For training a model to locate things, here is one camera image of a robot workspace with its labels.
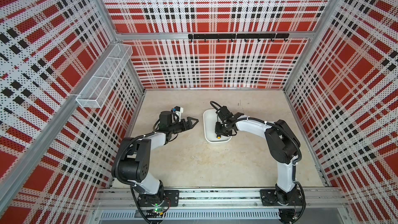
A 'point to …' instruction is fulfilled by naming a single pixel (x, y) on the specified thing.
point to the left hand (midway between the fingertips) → (194, 124)
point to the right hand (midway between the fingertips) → (217, 132)
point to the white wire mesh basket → (95, 93)
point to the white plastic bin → (210, 118)
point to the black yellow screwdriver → (218, 136)
